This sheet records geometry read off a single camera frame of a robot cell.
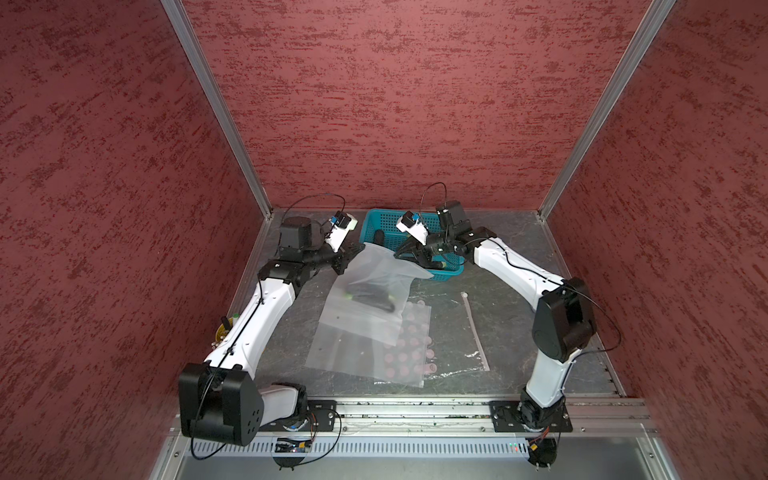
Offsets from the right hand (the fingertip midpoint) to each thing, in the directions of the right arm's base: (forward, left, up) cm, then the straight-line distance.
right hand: (399, 255), depth 83 cm
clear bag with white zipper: (-18, -17, -21) cm, 32 cm away
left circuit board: (-43, +29, -21) cm, 56 cm away
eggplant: (+21, +7, -17) cm, 28 cm away
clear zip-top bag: (-2, +7, -2) cm, 7 cm away
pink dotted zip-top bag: (-22, -3, -20) cm, 30 cm away
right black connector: (-45, -33, -20) cm, 60 cm away
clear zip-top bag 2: (-17, +15, -20) cm, 30 cm away
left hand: (-2, +10, +5) cm, 12 cm away
